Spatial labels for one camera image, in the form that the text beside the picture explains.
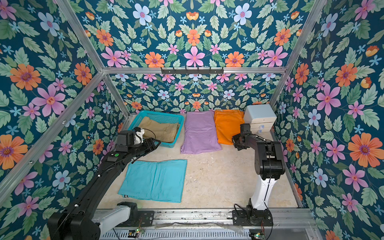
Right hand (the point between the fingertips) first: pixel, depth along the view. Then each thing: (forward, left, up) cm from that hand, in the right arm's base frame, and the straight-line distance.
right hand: (232, 139), depth 102 cm
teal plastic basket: (+21, +56, 0) cm, 60 cm away
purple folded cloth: (+4, +23, +1) cm, 23 cm away
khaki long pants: (+1, +46, +5) cm, 47 cm away
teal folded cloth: (-30, +43, 0) cm, 52 cm away
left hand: (-17, +44, +19) cm, 50 cm away
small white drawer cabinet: (+9, -18, +13) cm, 24 cm away
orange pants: (+14, +2, +1) cm, 14 cm away
